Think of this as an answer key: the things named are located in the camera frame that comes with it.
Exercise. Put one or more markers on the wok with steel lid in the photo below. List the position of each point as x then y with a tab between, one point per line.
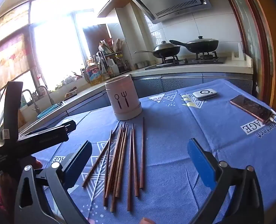
166	50

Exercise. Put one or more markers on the steel faucet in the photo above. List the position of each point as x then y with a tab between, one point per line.
34	102
49	96

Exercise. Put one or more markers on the white ceramic utensil holder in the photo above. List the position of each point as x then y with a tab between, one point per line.
124	93

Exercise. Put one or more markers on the wooden cutting board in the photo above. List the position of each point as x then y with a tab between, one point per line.
21	119

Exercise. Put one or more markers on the smartphone with pink case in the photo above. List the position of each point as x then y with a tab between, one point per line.
252	108

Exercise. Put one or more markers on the dark red dish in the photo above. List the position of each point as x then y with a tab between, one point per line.
72	92

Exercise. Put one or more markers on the metal spice rack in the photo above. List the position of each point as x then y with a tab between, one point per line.
119	63

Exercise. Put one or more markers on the person's right hand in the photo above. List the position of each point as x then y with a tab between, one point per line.
147	221

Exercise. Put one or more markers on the metal condiment jars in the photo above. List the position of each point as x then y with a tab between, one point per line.
141	64

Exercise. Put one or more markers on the black gas stove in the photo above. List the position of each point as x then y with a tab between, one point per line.
198	61

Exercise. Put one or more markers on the patterned window blind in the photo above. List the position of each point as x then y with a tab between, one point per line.
9	58

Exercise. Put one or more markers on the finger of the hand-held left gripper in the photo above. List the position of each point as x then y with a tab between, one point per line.
67	126
44	141

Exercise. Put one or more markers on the blue plastic basin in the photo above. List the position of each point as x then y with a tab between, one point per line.
46	112

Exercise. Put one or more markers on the group of wooden chopsticks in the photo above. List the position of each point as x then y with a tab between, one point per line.
119	158

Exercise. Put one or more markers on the cooking oil bottle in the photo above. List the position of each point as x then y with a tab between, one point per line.
94	73

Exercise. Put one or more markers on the white kitchen counter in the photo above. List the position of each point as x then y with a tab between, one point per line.
233	67

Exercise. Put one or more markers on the small white rounded device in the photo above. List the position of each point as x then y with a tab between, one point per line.
204	94

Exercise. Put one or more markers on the black pan with glass lid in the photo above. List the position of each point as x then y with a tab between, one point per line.
203	45

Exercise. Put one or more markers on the person's left forearm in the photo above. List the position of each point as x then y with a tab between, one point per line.
4	184

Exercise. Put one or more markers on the blue printed tablecloth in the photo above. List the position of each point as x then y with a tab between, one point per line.
170	130

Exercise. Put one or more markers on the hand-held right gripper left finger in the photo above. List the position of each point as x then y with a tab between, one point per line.
79	163

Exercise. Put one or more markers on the wooden glazed door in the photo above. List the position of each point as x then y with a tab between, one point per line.
266	51

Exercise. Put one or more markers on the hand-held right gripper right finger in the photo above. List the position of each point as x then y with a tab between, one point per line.
202	163

